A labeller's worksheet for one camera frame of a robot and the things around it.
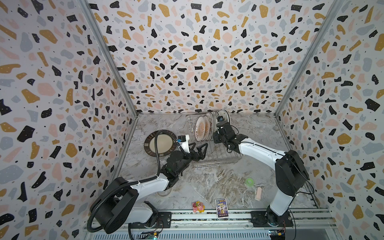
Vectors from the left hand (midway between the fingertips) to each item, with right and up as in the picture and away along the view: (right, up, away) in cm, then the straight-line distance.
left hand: (202, 142), depth 77 cm
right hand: (+8, +6, +13) cm, 16 cm away
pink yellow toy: (-2, -33, -1) cm, 33 cm away
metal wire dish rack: (+10, -10, +20) cm, 24 cm away
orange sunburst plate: (-2, +7, +24) cm, 25 cm away
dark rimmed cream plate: (-25, -4, +26) cm, 36 cm away
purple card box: (+10, -34, -1) cm, 35 cm away
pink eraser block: (+30, -29, +3) cm, 41 cm away
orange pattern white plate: (+13, +18, +26) cm, 34 cm away
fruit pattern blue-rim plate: (+15, +17, +21) cm, 30 cm away
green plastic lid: (+28, -24, +10) cm, 38 cm away
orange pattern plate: (+3, +8, +21) cm, 23 cm away
